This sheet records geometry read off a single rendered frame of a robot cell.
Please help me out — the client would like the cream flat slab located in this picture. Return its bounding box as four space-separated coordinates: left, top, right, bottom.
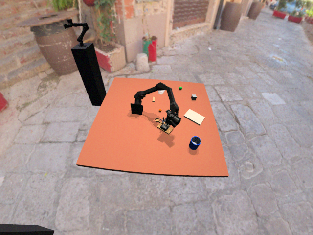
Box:
184 109 205 126

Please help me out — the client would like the blue cup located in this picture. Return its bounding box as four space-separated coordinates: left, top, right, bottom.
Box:
189 136 201 150

